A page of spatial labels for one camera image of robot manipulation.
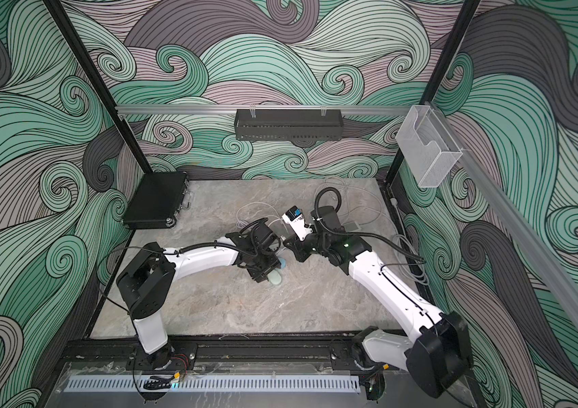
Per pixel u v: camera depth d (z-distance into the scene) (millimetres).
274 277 873
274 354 747
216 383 697
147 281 468
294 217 663
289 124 966
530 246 520
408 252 1006
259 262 744
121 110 950
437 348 376
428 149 762
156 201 1078
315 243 637
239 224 1039
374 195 1141
